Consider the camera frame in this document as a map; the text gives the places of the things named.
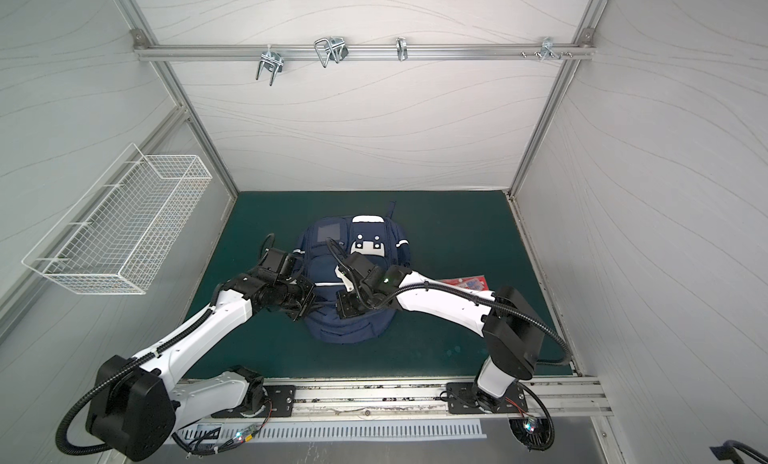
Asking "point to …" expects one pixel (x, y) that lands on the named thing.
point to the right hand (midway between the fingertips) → (339, 303)
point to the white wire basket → (123, 232)
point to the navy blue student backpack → (380, 239)
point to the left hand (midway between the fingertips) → (334, 293)
